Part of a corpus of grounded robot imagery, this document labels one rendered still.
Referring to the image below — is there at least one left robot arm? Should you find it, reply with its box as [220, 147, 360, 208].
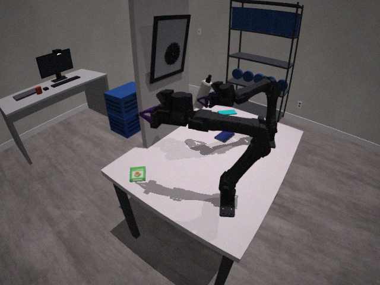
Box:
[156, 89, 271, 217]

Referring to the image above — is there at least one black rectangular frame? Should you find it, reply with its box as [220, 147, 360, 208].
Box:
[150, 14, 191, 84]

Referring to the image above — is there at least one teal flat rectangular block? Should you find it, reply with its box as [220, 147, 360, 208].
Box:
[218, 110, 237, 115]

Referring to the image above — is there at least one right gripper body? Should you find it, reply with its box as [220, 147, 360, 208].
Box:
[205, 93, 222, 108]

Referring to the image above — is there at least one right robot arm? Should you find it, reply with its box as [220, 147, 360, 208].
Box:
[211, 75, 281, 148]

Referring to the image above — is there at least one grey mirror glass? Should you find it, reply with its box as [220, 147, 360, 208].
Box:
[154, 19, 187, 78]

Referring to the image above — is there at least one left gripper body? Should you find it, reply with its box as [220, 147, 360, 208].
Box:
[150, 104, 172, 129]

